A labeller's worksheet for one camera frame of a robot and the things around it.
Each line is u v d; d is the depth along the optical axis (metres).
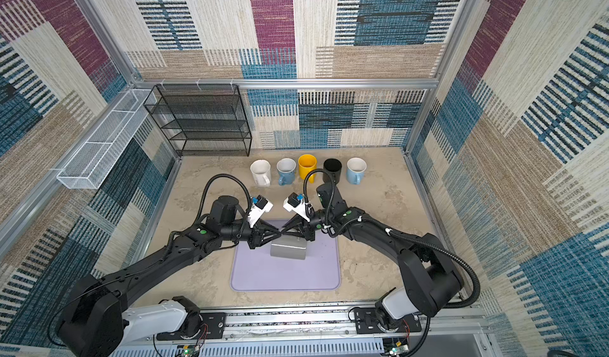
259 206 0.70
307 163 1.06
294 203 0.69
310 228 0.71
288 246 0.75
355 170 1.00
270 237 0.75
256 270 0.83
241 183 0.67
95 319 0.40
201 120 1.11
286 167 1.05
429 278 0.43
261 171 1.00
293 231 0.75
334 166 1.02
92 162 0.72
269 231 0.72
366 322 0.73
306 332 0.73
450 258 0.41
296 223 0.71
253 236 0.69
